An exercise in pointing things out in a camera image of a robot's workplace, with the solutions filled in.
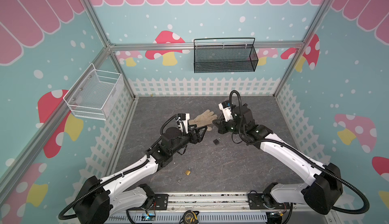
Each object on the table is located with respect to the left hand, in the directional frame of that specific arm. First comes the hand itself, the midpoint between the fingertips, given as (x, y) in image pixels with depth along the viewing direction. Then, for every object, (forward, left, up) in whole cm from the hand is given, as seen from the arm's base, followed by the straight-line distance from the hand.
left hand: (202, 129), depth 75 cm
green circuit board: (-35, +25, -25) cm, 49 cm away
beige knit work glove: (+23, -3, -22) cm, 32 cm away
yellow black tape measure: (-35, +5, -20) cm, 40 cm away
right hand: (+4, -5, +1) cm, 7 cm away
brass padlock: (-14, +7, -22) cm, 27 cm away
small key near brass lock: (-19, +12, -23) cm, 32 cm away
